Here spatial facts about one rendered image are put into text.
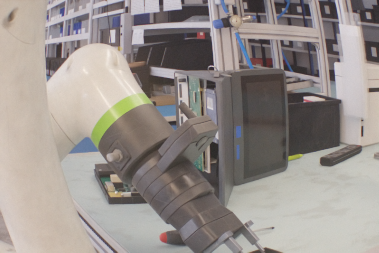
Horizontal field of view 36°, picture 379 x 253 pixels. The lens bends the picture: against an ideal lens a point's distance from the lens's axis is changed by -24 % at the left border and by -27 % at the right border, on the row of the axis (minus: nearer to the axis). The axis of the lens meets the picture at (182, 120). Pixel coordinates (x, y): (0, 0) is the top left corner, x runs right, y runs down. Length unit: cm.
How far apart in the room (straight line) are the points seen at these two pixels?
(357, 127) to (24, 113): 117
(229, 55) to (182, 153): 203
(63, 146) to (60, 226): 34
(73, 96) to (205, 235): 25
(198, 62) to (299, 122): 201
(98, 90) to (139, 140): 8
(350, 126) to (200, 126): 84
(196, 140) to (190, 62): 269
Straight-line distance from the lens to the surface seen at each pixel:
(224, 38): 287
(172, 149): 86
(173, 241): 97
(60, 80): 94
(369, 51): 640
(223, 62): 288
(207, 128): 87
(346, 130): 168
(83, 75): 92
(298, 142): 159
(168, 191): 87
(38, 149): 59
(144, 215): 118
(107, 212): 119
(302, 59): 885
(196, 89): 128
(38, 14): 55
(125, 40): 388
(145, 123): 89
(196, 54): 355
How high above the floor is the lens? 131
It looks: 8 degrees down
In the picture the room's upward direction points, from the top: 3 degrees counter-clockwise
